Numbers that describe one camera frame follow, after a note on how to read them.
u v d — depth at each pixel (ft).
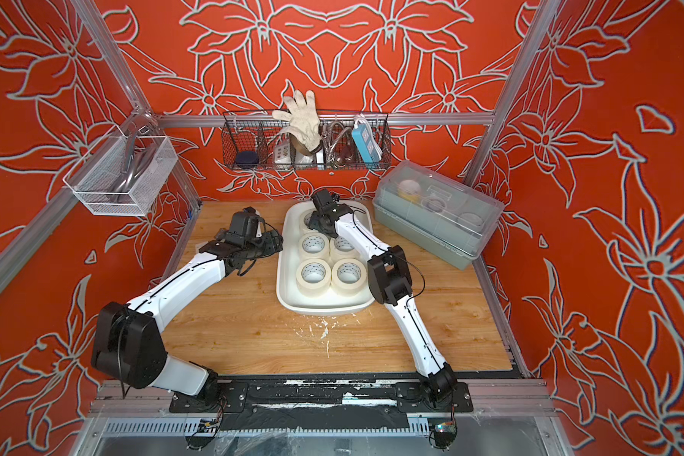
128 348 1.36
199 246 3.40
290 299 2.95
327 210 2.66
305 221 3.40
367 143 2.87
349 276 3.16
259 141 3.35
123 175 2.50
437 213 2.94
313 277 3.13
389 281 2.10
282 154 3.08
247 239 2.22
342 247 3.37
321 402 2.40
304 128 2.95
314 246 3.40
